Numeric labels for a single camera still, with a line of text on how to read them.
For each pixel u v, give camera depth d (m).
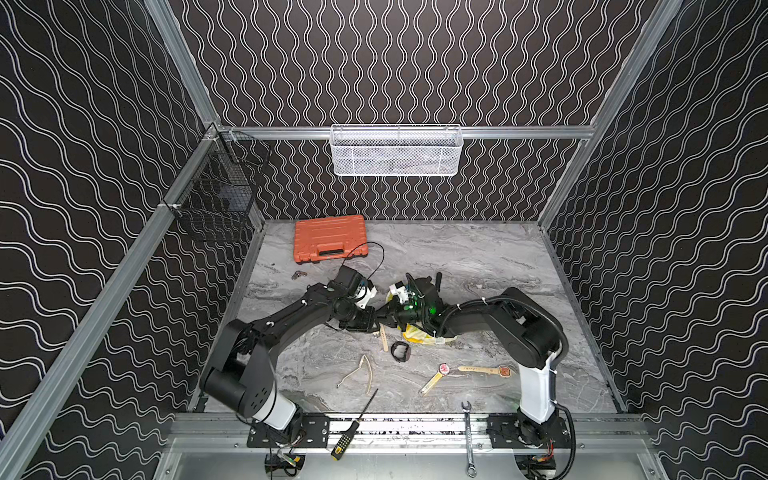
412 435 0.75
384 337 0.90
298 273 1.05
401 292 0.90
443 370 0.84
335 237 1.09
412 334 0.90
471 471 0.70
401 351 0.87
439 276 1.03
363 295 0.76
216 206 0.95
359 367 0.83
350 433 0.73
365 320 0.78
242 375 0.44
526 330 0.53
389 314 0.82
